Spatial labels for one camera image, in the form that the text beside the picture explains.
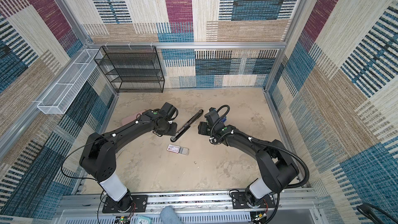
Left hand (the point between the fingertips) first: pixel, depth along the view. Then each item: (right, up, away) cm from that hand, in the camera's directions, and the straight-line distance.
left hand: (173, 129), depth 89 cm
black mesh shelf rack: (-32, +39, +22) cm, 55 cm away
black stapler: (+7, +1, +9) cm, 12 cm away
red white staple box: (0, -11, +1) cm, 11 cm away
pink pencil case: (-30, +6, +16) cm, 34 cm away
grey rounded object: (+2, -34, -21) cm, 40 cm away
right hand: (+17, 0, 0) cm, 17 cm away
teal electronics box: (-9, -35, -21) cm, 42 cm away
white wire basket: (-48, +16, -19) cm, 54 cm away
